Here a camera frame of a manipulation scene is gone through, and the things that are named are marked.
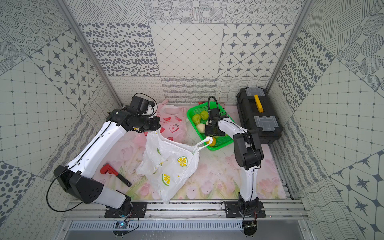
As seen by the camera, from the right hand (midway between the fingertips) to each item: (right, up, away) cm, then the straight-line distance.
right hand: (214, 134), depth 99 cm
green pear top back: (-6, +13, +8) cm, 17 cm away
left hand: (-28, +7, -24) cm, 38 cm away
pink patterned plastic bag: (-29, +9, +2) cm, 30 cm away
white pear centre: (-9, +4, -1) cm, 10 cm away
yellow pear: (-4, -2, -25) cm, 26 cm away
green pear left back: (-12, +10, +7) cm, 18 cm away
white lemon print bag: (-28, -13, -23) cm, 38 cm away
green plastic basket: (+4, -5, 0) cm, 7 cm away
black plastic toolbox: (+27, +14, -4) cm, 31 cm away
